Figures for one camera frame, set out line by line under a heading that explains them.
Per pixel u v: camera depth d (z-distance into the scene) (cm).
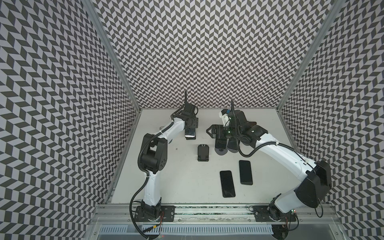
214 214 74
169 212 72
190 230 69
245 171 87
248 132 56
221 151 94
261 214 73
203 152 89
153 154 53
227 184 83
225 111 70
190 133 94
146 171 54
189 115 75
